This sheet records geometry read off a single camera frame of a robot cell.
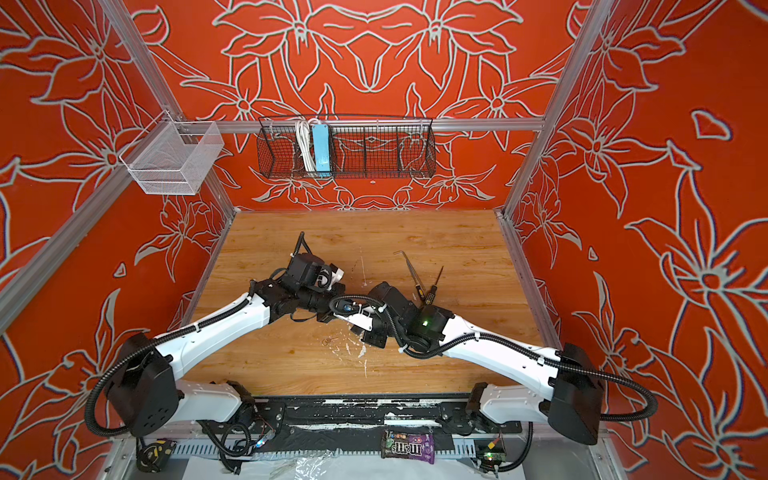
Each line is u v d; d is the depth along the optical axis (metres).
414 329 0.53
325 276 0.73
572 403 0.52
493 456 0.69
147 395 0.40
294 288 0.62
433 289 0.96
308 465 0.67
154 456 0.66
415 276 1.01
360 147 0.98
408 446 0.68
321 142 0.88
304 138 0.88
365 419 0.74
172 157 0.91
